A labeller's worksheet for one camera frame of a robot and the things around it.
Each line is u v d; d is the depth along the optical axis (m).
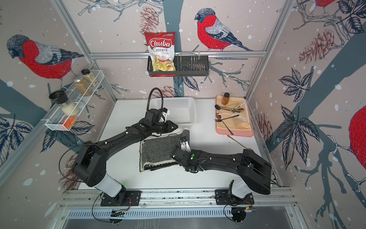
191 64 0.95
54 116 0.67
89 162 0.44
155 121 0.71
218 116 1.07
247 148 0.92
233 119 1.07
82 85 0.76
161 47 0.83
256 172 0.42
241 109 1.10
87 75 0.80
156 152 0.88
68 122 0.66
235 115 1.10
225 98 1.12
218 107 1.14
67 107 0.68
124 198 0.69
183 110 1.14
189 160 0.60
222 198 0.73
